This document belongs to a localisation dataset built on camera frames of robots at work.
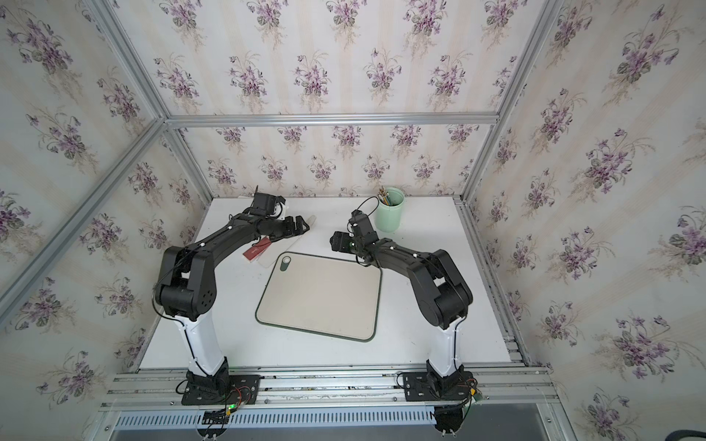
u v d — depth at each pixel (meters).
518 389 0.75
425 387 0.73
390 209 0.99
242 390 0.73
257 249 1.01
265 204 0.78
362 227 0.75
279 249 1.01
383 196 0.98
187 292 0.51
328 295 0.93
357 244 0.75
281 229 0.85
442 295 0.50
